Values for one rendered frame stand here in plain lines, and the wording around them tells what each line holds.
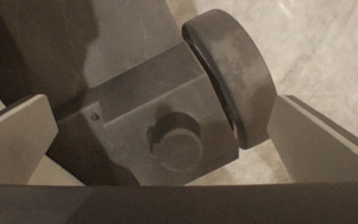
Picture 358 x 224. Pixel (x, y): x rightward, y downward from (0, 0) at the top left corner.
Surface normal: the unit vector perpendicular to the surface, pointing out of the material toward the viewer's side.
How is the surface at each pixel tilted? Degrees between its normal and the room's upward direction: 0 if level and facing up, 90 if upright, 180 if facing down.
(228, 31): 43
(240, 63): 18
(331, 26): 0
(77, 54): 0
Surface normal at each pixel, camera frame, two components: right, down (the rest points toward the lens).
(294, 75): 0.08, 0.23
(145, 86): -0.26, -0.44
